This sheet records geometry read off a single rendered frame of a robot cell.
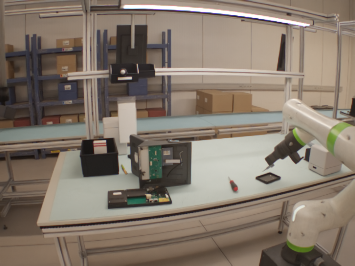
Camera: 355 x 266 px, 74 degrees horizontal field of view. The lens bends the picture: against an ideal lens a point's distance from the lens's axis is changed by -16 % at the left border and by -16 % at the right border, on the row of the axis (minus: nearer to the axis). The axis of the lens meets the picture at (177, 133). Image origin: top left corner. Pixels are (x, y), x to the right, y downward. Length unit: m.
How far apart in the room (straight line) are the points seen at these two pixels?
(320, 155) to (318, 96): 6.11
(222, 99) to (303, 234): 3.83
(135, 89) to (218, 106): 1.45
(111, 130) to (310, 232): 1.22
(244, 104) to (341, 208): 3.99
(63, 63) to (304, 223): 4.35
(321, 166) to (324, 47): 6.32
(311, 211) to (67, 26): 4.92
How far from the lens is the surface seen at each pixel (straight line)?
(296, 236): 1.12
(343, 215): 1.16
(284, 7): 1.77
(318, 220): 1.09
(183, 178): 1.30
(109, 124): 1.68
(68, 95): 4.77
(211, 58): 5.70
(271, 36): 6.51
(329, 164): 1.55
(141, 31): 3.01
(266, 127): 3.10
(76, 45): 4.74
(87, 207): 1.15
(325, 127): 0.92
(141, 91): 4.85
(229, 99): 4.78
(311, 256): 1.15
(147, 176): 1.26
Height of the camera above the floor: 1.55
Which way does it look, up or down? 14 degrees down
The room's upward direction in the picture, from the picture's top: straight up
